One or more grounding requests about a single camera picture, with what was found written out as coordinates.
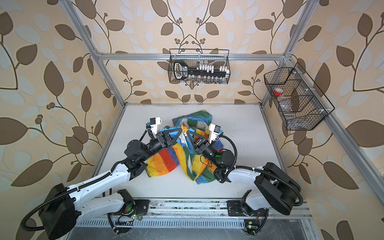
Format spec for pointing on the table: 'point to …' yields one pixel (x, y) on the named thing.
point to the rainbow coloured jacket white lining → (182, 154)
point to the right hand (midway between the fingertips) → (187, 135)
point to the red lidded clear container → (278, 91)
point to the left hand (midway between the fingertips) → (181, 132)
